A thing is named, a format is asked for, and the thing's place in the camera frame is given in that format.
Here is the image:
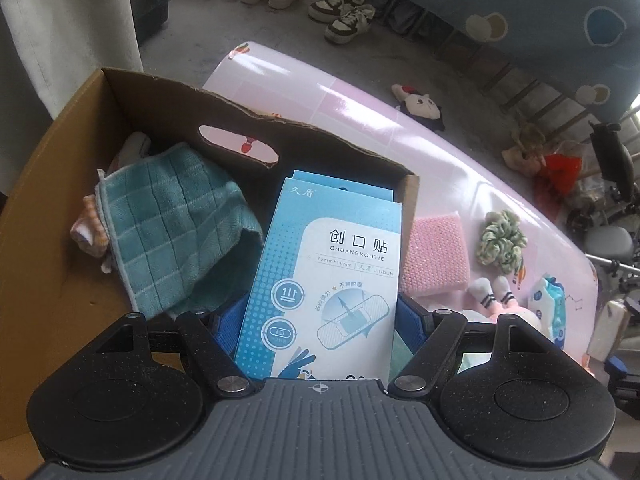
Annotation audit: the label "blue wet wipes pack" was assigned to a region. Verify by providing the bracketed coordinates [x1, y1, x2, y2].
[525, 274, 568, 348]

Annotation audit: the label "red plastic bag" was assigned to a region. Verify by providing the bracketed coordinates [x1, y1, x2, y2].
[532, 154, 583, 221]

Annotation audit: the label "teal checkered towel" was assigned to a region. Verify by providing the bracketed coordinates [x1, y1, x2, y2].
[95, 142, 265, 318]

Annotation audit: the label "pink printed tablecloth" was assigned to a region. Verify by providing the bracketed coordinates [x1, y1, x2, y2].
[202, 42, 601, 376]

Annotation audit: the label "blue printed blanket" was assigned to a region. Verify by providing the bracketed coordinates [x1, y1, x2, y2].
[375, 0, 640, 106]

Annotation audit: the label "white soft item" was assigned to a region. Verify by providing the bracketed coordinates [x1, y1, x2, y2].
[107, 131, 151, 171]

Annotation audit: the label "green scrunchie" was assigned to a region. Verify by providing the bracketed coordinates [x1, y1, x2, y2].
[475, 210, 528, 276]

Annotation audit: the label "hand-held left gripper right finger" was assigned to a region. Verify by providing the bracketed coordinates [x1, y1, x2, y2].
[390, 294, 551, 401]

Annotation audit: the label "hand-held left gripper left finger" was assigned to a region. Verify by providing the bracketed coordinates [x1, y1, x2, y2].
[92, 297, 253, 401]

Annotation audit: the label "blue white bandage box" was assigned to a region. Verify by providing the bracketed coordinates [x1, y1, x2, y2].
[232, 170, 403, 381]

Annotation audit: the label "pink sponge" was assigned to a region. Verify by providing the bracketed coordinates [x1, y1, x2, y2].
[400, 212, 471, 296]

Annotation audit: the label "black and white plush toy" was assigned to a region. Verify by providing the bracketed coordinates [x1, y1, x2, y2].
[392, 82, 446, 132]

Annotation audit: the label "brown cardboard box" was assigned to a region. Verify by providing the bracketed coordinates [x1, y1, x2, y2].
[0, 67, 418, 461]

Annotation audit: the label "white curtain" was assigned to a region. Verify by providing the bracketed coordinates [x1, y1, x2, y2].
[0, 0, 146, 196]

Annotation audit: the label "dark cabinet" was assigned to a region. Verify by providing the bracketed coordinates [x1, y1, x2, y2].
[135, 0, 172, 43]

